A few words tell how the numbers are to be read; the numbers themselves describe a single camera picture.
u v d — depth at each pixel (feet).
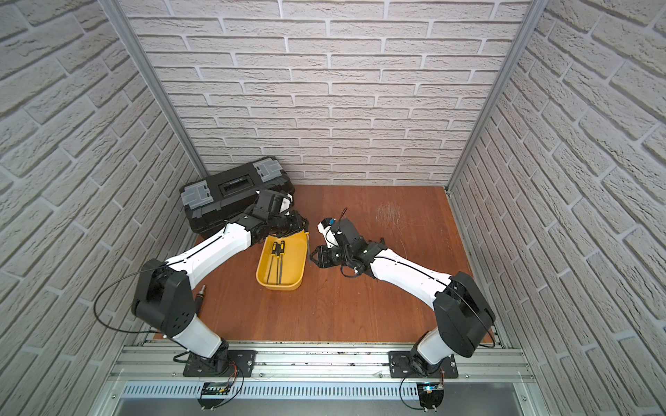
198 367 2.35
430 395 2.28
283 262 3.10
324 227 2.46
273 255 3.17
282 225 2.43
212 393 2.34
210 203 2.97
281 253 3.19
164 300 1.46
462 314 1.41
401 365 2.43
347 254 2.07
